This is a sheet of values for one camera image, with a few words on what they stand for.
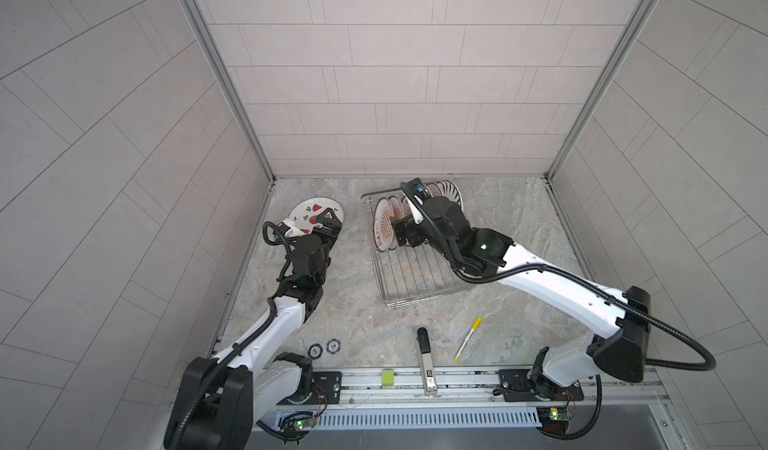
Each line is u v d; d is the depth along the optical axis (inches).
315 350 30.3
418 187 22.4
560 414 26.8
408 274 35.4
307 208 41.4
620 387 28.4
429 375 27.7
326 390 27.7
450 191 36.5
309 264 23.2
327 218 29.6
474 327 31.7
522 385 28.3
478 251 19.4
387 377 29.0
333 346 30.4
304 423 25.5
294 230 27.8
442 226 19.0
